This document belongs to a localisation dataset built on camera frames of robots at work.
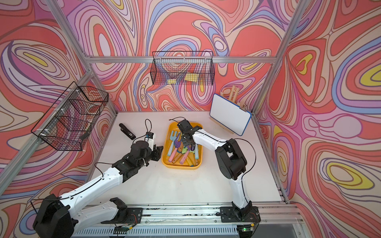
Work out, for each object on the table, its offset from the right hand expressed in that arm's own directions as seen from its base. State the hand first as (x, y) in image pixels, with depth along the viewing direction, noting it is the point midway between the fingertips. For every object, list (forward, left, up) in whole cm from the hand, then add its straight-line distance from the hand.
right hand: (190, 143), depth 96 cm
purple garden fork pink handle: (+2, +10, -2) cm, 10 cm away
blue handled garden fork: (+7, +12, -1) cm, 14 cm away
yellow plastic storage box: (-7, +10, -3) cm, 13 cm away
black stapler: (+11, +45, 0) cm, 46 cm away
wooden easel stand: (+19, -27, +21) cm, 39 cm away
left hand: (-9, +17, +11) cm, 22 cm away
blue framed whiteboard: (+10, -25, +15) cm, 31 cm away
